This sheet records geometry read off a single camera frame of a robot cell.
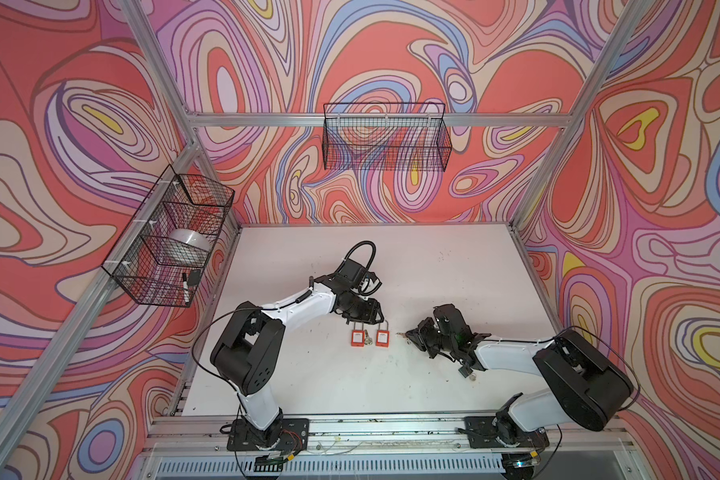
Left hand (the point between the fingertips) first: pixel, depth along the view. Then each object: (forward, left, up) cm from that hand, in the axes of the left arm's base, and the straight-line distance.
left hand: (381, 316), depth 87 cm
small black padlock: (-13, -24, -8) cm, 28 cm away
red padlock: (-4, -1, -5) cm, 7 cm away
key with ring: (-4, +4, -6) cm, 9 cm away
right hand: (-4, -7, -6) cm, 10 cm away
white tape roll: (+5, +48, +26) cm, 54 cm away
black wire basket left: (+22, +56, +26) cm, 66 cm away
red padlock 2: (-4, +7, -5) cm, 9 cm away
